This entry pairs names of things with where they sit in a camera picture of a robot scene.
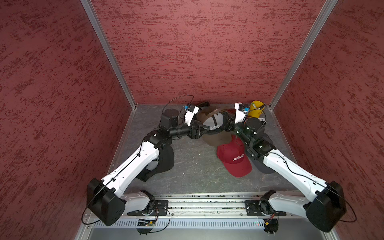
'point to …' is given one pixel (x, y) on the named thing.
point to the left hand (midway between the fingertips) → (203, 128)
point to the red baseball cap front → (233, 155)
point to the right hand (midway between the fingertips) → (222, 115)
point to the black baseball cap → (164, 163)
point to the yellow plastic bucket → (254, 111)
